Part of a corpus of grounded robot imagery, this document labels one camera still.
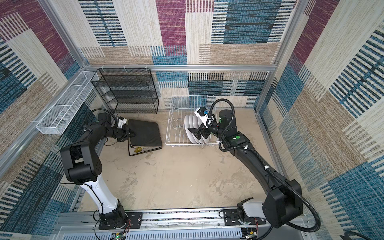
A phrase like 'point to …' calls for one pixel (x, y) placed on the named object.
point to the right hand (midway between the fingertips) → (195, 122)
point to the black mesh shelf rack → (127, 90)
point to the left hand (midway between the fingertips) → (135, 131)
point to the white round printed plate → (187, 125)
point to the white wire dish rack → (181, 105)
